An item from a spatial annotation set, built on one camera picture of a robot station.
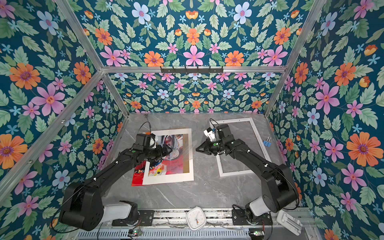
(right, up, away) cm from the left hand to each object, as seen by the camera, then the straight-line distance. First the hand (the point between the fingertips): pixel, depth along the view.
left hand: (168, 148), depth 84 cm
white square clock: (+16, -32, -13) cm, 38 cm away
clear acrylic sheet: (+19, -10, +10) cm, 23 cm away
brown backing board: (+9, -6, +13) cm, 16 cm away
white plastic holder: (+63, -35, -14) cm, 73 cm away
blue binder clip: (+64, +2, +17) cm, 66 cm away
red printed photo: (0, -12, +9) cm, 15 cm away
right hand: (+16, +1, -6) cm, 17 cm away
